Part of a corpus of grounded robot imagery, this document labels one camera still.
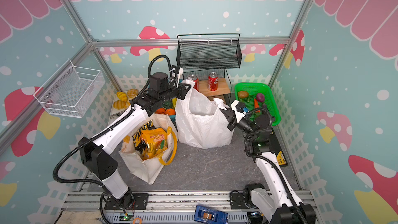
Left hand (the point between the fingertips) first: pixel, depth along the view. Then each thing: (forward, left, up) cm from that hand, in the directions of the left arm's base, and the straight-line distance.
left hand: (190, 88), depth 77 cm
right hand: (-13, -15, +1) cm, 20 cm away
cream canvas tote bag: (-33, +20, -22) cm, 44 cm away
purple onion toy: (+21, -47, -29) cm, 59 cm away
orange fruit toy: (+3, +15, -24) cm, 29 cm away
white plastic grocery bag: (-14, -6, -9) cm, 18 cm away
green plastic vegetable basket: (+32, -45, -30) cm, 63 cm away
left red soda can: (+14, -2, -6) cm, 16 cm away
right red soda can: (+15, -12, -8) cm, 21 cm away
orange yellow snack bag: (-20, +17, -19) cm, 32 cm away
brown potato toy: (+24, -35, -29) cm, 52 cm away
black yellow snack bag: (-20, +26, -22) cm, 40 cm away
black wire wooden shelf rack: (+20, -20, -20) cm, 35 cm away
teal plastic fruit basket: (-4, +11, -20) cm, 23 cm away
